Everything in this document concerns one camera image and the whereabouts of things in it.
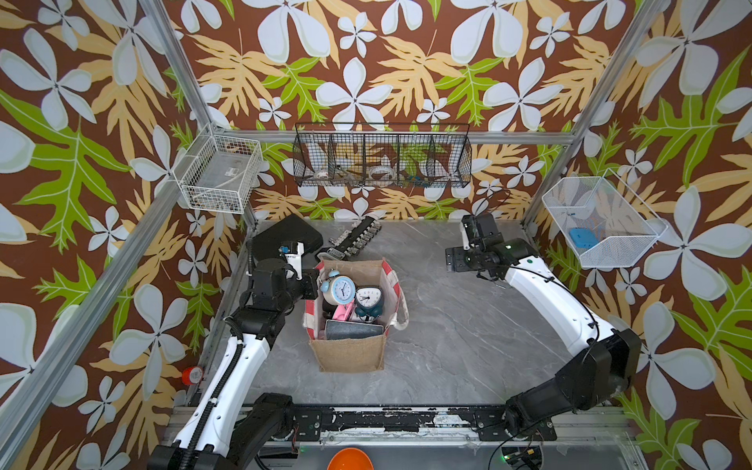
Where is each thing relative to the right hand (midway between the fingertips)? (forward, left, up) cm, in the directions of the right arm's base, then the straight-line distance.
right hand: (458, 256), depth 84 cm
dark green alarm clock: (-10, +26, -9) cm, 29 cm away
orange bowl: (-47, +30, -15) cm, 58 cm away
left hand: (-6, +40, +3) cm, 40 cm away
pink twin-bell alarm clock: (-13, +33, -9) cm, 37 cm away
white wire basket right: (+6, -41, +7) cm, 42 cm away
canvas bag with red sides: (-27, +29, -4) cm, 40 cm away
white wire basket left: (+20, +71, +15) cm, 75 cm away
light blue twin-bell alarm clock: (-9, +34, -5) cm, 36 cm away
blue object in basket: (+2, -34, +6) cm, 35 cm away
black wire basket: (+34, +22, +11) cm, 42 cm away
